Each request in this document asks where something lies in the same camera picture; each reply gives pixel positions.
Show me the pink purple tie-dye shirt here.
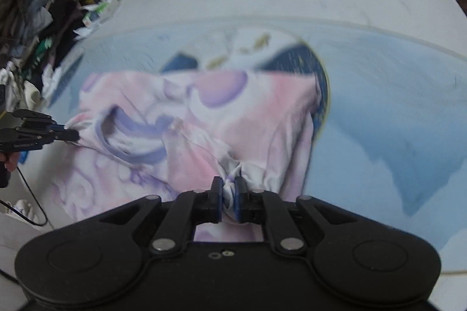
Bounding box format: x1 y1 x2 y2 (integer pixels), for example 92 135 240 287
53 71 321 242

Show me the blue patterned table mat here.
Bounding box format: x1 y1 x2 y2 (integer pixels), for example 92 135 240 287
52 20 466 273

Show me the pile of dark clothes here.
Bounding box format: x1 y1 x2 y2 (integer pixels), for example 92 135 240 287
1 0 86 111

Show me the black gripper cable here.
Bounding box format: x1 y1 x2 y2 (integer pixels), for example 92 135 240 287
0 164 49 228

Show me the person's left hand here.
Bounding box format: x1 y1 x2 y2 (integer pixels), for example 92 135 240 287
0 152 21 172

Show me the tissue pack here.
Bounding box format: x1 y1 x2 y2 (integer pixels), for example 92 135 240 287
82 0 120 28

